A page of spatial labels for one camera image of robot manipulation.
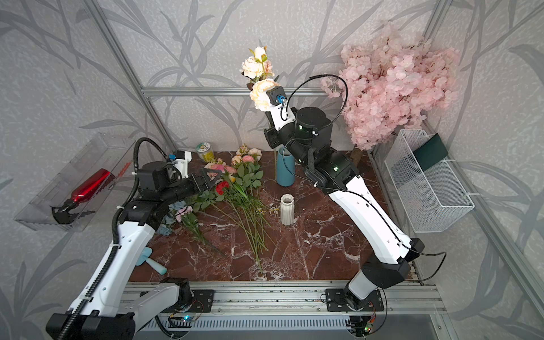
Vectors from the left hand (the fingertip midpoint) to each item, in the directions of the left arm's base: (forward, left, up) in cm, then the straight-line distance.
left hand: (215, 175), depth 70 cm
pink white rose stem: (+27, +10, -26) cm, 39 cm away
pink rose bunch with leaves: (+22, -6, -26) cm, 34 cm away
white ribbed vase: (-3, -25, -18) cm, 30 cm away
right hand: (+4, -19, +23) cm, 30 cm away
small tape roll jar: (+36, +19, -25) cm, 47 cm away
